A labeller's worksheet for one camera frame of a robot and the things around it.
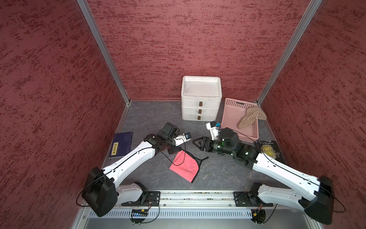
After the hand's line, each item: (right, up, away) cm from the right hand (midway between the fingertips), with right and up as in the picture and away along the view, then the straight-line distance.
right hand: (195, 145), depth 70 cm
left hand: (-10, -2, +11) cm, 16 cm away
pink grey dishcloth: (-4, -16, +15) cm, 22 cm away
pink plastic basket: (+33, +17, +42) cm, 56 cm away
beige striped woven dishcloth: (+44, +16, +32) cm, 57 cm away
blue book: (-49, -5, +25) cm, 55 cm away
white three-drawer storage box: (+5, +27, +20) cm, 34 cm away
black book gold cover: (+52, -7, +22) cm, 57 cm away
